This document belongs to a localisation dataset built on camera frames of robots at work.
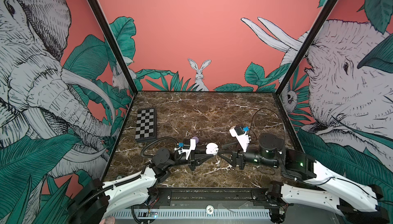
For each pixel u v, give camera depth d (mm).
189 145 544
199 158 592
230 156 513
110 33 875
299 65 1012
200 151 626
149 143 928
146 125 978
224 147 592
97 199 416
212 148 603
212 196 761
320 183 405
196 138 944
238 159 497
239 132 512
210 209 704
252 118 1063
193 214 701
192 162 580
